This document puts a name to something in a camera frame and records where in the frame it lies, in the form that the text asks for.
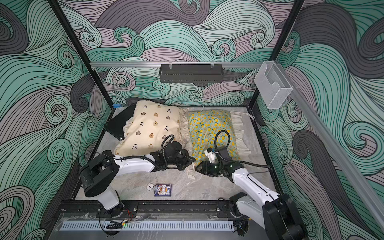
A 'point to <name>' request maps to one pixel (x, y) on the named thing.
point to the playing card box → (162, 190)
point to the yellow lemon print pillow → (214, 129)
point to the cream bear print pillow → (145, 131)
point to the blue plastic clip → (116, 105)
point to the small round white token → (150, 186)
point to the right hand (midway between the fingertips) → (197, 171)
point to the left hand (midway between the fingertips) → (198, 158)
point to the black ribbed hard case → (115, 126)
